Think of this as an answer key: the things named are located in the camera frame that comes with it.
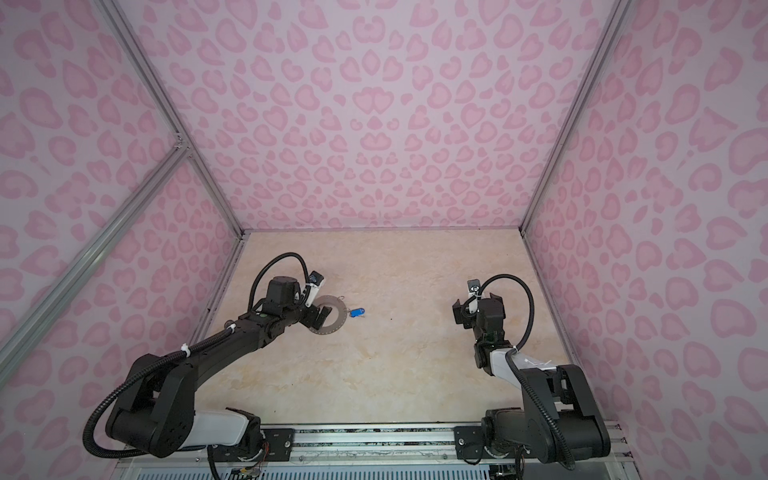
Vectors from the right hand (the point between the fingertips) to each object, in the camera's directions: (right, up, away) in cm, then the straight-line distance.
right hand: (477, 294), depth 90 cm
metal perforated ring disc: (-47, -4, +10) cm, 48 cm away
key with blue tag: (-37, -7, +7) cm, 38 cm away
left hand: (-48, 0, 0) cm, 48 cm away
